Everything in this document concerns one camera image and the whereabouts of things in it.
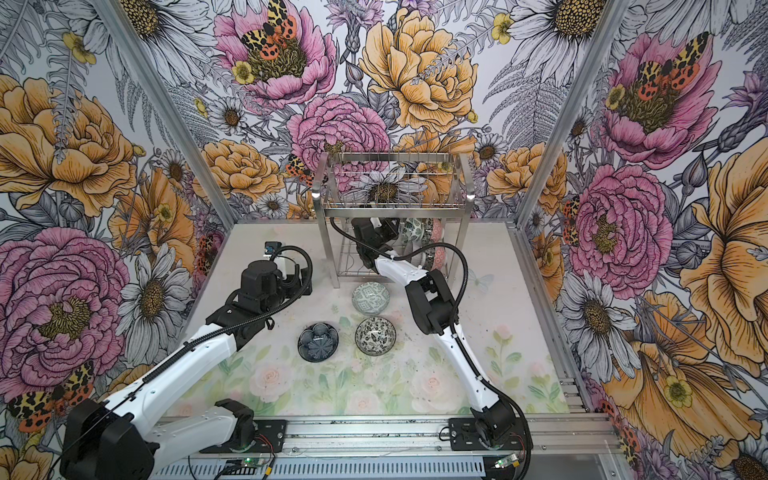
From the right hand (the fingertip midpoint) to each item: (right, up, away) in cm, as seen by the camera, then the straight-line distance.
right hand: (401, 222), depth 104 cm
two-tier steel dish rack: (+13, +13, +18) cm, 26 cm away
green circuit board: (-37, -59, -33) cm, 77 cm away
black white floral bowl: (+12, -12, -8) cm, 19 cm away
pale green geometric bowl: (-10, -25, -6) cm, 28 cm away
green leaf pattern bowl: (+4, -2, +1) cm, 5 cm away
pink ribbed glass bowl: (+11, -15, -8) cm, 20 cm away
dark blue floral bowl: (-25, -36, -15) cm, 47 cm away
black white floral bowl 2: (-8, -35, -15) cm, 39 cm away
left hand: (-30, -17, -22) cm, 40 cm away
